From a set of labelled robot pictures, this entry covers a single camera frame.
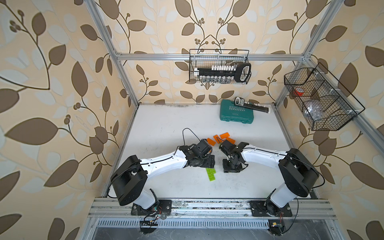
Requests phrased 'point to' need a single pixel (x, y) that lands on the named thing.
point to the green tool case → (229, 111)
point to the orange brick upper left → (211, 142)
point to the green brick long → (212, 170)
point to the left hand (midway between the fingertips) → (209, 161)
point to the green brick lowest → (211, 177)
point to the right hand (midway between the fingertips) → (227, 171)
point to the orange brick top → (224, 135)
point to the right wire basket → (326, 104)
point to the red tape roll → (299, 91)
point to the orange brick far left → (231, 140)
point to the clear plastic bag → (313, 109)
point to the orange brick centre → (216, 139)
